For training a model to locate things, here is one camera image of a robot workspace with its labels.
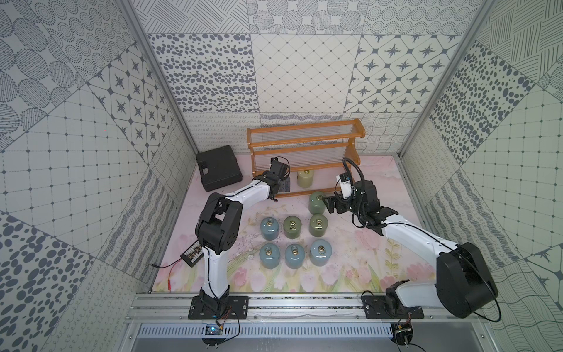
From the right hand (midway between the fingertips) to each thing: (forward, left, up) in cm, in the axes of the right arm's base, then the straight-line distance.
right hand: (334, 197), depth 88 cm
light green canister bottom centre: (+14, +11, -5) cm, 19 cm away
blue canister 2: (-21, +7, -4) cm, 22 cm away
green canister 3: (0, +7, -6) cm, 9 cm away
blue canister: (-22, +25, -5) cm, 34 cm away
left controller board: (-44, +43, -14) cm, 63 cm away
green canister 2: (-10, +7, -5) cm, 13 cm away
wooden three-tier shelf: (+36, +2, -11) cm, 38 cm away
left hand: (+11, +21, -4) cm, 24 cm away
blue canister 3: (-22, +16, -6) cm, 28 cm away
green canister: (-11, +17, -4) cm, 21 cm away
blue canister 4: (-12, +26, -6) cm, 29 cm away
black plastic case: (+24, +56, -8) cm, 61 cm away
